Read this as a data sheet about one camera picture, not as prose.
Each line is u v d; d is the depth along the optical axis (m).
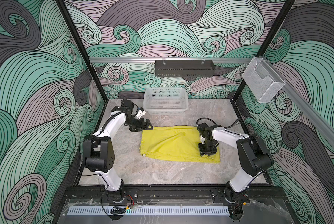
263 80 0.76
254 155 0.46
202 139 0.76
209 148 0.77
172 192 0.76
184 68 0.93
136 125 0.76
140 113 0.83
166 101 1.18
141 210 0.70
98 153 0.47
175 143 0.90
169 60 0.94
